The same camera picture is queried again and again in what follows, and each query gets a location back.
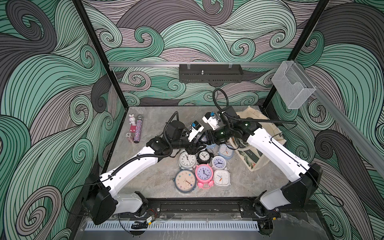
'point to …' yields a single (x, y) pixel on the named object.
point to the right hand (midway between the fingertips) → (201, 140)
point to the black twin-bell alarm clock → (204, 157)
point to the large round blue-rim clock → (185, 180)
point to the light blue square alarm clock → (225, 151)
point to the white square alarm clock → (221, 178)
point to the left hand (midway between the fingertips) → (202, 139)
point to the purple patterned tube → (138, 128)
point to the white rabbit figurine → (132, 120)
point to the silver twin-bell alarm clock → (187, 161)
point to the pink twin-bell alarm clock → (204, 173)
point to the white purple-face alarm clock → (219, 162)
